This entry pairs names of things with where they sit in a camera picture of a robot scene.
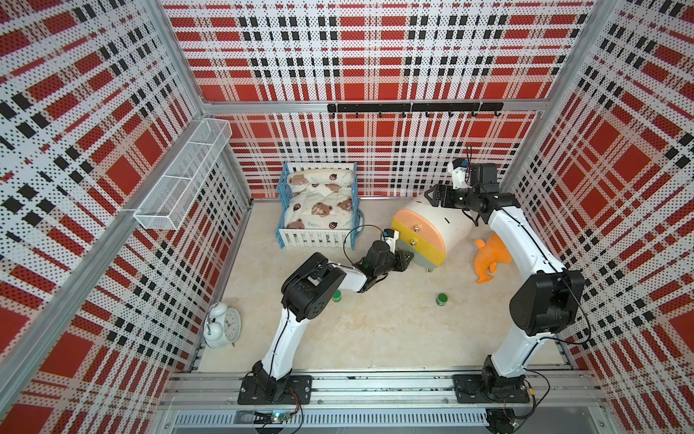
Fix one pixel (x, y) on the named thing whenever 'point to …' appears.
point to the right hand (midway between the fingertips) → (438, 192)
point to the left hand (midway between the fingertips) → (415, 253)
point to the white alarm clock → (222, 325)
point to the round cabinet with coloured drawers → (431, 233)
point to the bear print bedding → (320, 199)
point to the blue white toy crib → (317, 238)
